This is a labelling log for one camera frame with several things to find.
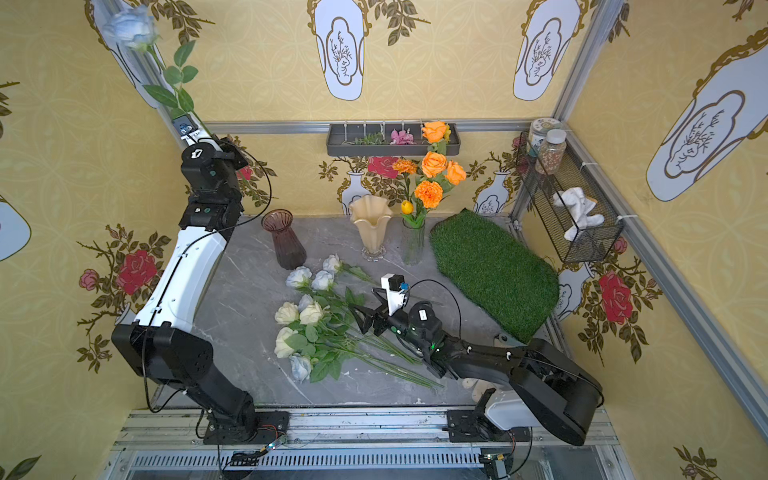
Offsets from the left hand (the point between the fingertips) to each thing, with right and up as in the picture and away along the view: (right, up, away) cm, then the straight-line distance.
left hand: (199, 138), depth 68 cm
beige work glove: (+67, -63, +12) cm, 93 cm away
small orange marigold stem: (+53, -11, +10) cm, 56 cm away
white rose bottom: (+19, -57, +12) cm, 61 cm away
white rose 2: (+14, -35, +30) cm, 48 cm away
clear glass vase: (+51, -23, +33) cm, 65 cm away
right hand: (+38, -36, +10) cm, 53 cm away
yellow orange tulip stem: (+48, -14, +14) cm, 52 cm away
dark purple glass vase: (+8, -27, +37) cm, 47 cm away
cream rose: (+21, -43, +16) cm, 51 cm away
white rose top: (+24, -31, +33) cm, 51 cm away
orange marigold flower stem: (+48, -2, +18) cm, 51 cm away
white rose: (+22, -36, +29) cm, 51 cm away
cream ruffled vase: (+37, -14, +33) cm, 51 cm away
